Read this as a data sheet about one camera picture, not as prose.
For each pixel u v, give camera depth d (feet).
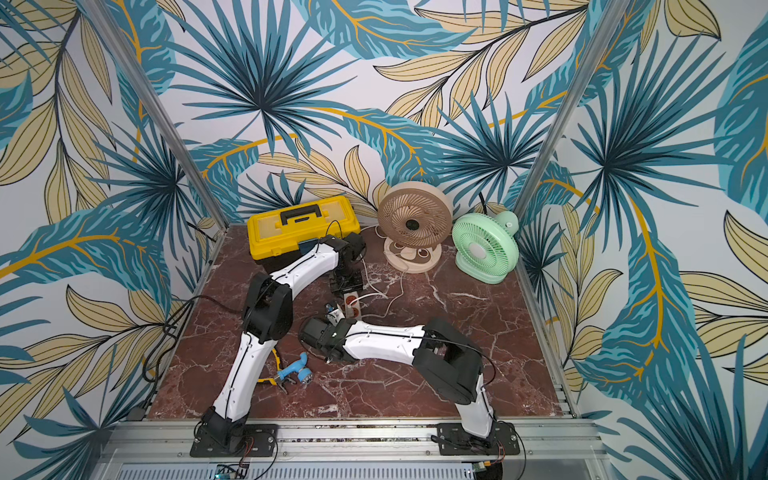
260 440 2.42
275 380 2.65
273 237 3.09
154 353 2.75
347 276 2.84
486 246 2.79
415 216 2.89
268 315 1.99
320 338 2.14
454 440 2.40
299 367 2.71
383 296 3.13
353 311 3.02
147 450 2.84
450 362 1.55
